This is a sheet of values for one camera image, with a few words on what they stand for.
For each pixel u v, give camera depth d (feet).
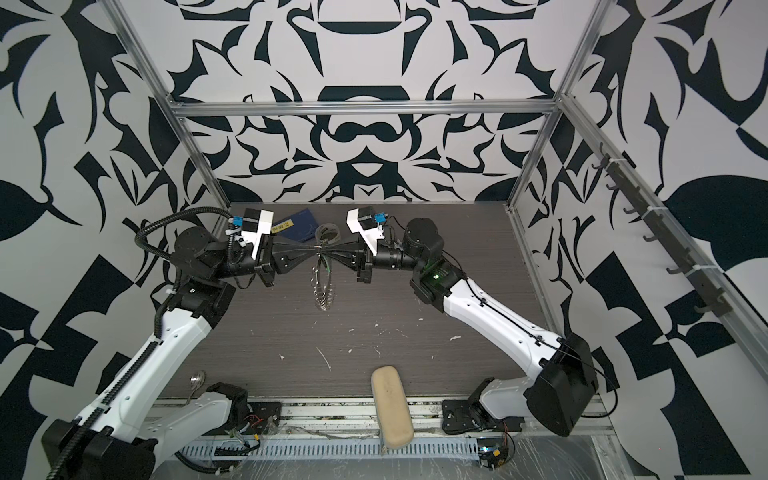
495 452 2.33
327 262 1.96
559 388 1.28
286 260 1.86
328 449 2.13
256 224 1.63
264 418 2.40
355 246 1.85
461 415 2.44
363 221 1.65
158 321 1.57
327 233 3.59
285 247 1.83
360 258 1.83
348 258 1.94
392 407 2.39
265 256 1.75
